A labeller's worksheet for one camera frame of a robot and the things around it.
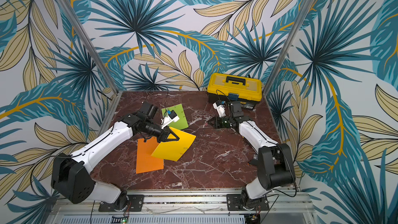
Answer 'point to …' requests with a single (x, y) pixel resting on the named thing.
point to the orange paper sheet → (145, 162)
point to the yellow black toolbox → (235, 87)
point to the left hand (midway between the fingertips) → (176, 140)
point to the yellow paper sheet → (174, 150)
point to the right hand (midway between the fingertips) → (210, 121)
